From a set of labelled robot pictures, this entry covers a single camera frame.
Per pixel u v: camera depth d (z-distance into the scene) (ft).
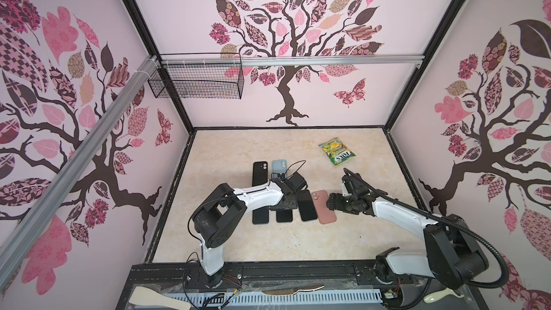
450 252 1.39
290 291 2.33
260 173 3.36
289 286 2.37
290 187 2.32
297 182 2.40
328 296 2.54
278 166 3.42
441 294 2.28
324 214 2.87
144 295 2.36
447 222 1.47
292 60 3.03
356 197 2.23
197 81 4.00
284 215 2.86
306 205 3.11
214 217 1.58
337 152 3.51
